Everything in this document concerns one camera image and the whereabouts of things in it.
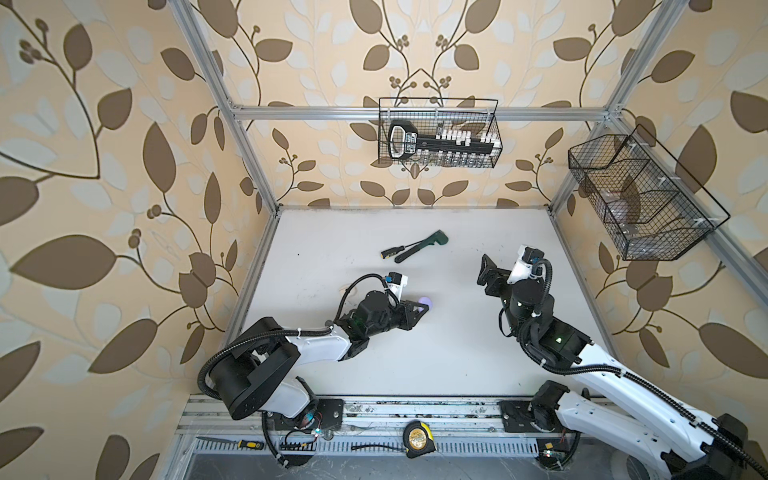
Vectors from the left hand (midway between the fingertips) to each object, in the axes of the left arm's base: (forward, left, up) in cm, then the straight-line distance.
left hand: (430, 307), depth 80 cm
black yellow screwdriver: (+26, +12, -11) cm, 31 cm away
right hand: (+6, -16, +13) cm, 22 cm away
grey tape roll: (-32, -42, -8) cm, 54 cm away
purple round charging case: (+3, +1, -1) cm, 3 cm away
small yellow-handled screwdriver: (-31, +41, -12) cm, 53 cm away
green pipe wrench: (+33, -5, -11) cm, 35 cm away
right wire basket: (+18, -53, +22) cm, 60 cm away
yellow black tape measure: (-29, +3, -10) cm, 31 cm away
